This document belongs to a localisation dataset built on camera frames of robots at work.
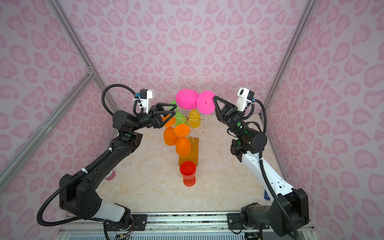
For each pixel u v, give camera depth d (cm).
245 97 50
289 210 39
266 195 81
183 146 76
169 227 72
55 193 38
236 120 47
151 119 55
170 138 78
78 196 41
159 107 62
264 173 45
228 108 49
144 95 54
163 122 56
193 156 95
